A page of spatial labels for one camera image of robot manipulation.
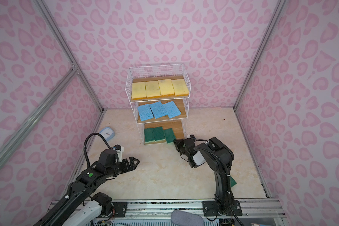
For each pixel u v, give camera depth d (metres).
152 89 0.71
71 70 0.90
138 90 0.70
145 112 0.84
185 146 0.79
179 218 0.69
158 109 0.84
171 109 0.84
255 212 0.73
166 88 0.70
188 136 0.95
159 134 1.01
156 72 1.01
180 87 0.72
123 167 0.69
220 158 0.51
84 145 0.58
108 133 1.01
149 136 1.00
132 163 0.70
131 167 0.69
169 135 1.00
